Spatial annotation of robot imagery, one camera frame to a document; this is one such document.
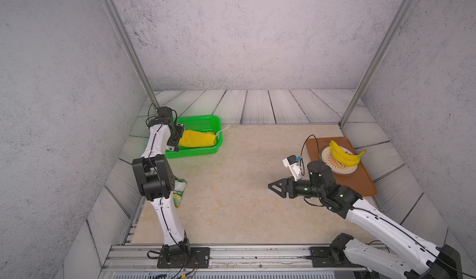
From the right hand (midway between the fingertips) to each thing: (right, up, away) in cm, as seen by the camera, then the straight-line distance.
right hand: (274, 186), depth 70 cm
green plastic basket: (-39, +27, +45) cm, 65 cm away
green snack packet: (-43, -5, +21) cm, 48 cm away
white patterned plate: (+35, +8, +33) cm, 49 cm away
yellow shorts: (-38, +18, +37) cm, 56 cm away
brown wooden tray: (+47, -4, +24) cm, 53 cm away
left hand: (-42, +20, +27) cm, 54 cm away
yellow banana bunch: (+41, +8, +28) cm, 50 cm away
